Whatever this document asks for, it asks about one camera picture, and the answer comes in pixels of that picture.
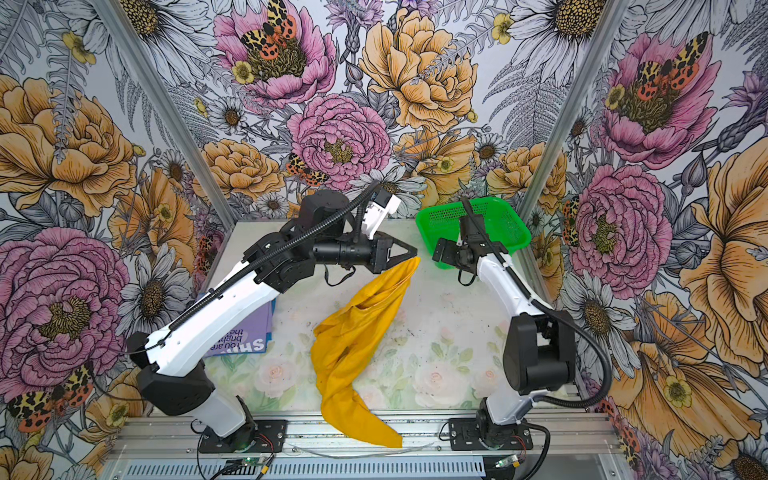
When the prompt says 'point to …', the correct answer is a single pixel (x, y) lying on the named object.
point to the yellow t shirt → (344, 341)
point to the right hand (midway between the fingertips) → (450, 262)
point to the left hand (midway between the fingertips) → (411, 262)
